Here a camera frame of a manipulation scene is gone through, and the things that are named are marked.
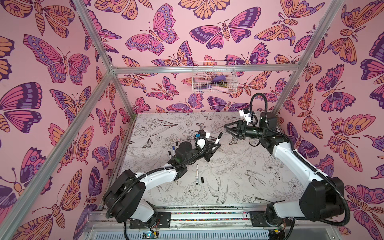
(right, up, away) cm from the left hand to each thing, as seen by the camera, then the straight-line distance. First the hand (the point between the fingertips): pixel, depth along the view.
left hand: (220, 143), depth 72 cm
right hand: (+3, +8, +1) cm, 9 cm away
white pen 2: (-11, -20, +16) cm, 28 cm away
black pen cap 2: (-8, -23, +15) cm, 29 cm away
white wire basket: (0, +41, +24) cm, 47 cm away
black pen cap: (0, +4, -1) cm, 4 cm away
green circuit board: (-35, -44, 0) cm, 56 cm away
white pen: (-2, +1, 0) cm, 2 cm away
